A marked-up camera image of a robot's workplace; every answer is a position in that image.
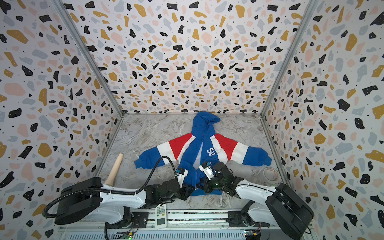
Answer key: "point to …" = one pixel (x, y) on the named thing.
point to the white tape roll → (271, 173)
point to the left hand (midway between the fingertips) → (196, 188)
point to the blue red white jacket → (203, 150)
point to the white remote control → (161, 216)
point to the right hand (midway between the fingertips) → (195, 184)
